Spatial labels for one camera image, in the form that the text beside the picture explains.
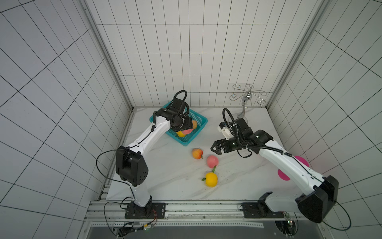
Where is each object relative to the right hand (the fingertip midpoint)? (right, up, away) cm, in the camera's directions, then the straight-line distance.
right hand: (217, 143), depth 77 cm
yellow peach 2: (-3, -20, +1) cm, 20 cm away
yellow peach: (-21, +3, +19) cm, 29 cm away
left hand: (-17, +7, +7) cm, 19 cm away
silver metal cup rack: (+21, +27, +12) cm, 36 cm away
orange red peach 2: (-11, -8, +12) cm, 18 cm away
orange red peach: (-12, +9, +27) cm, 31 cm away
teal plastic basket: (-7, +11, +27) cm, 30 cm away
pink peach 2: (-2, -12, +8) cm, 15 cm away
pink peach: (-16, +6, +3) cm, 17 cm away
